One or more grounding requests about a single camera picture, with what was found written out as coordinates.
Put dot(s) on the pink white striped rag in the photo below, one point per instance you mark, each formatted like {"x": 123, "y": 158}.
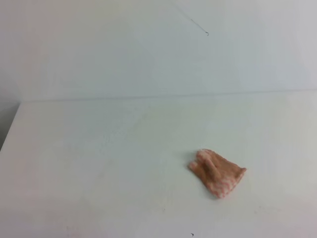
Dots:
{"x": 217, "y": 174}

